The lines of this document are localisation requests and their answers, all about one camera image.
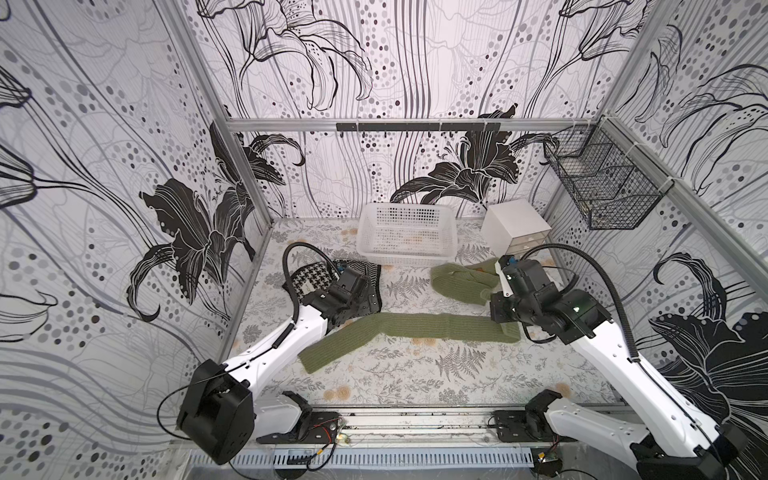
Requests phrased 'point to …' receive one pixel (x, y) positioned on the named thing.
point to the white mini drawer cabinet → (514, 228)
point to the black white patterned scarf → (310, 278)
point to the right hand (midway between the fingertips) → (494, 300)
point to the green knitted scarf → (470, 283)
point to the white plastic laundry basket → (407, 235)
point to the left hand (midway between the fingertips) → (362, 306)
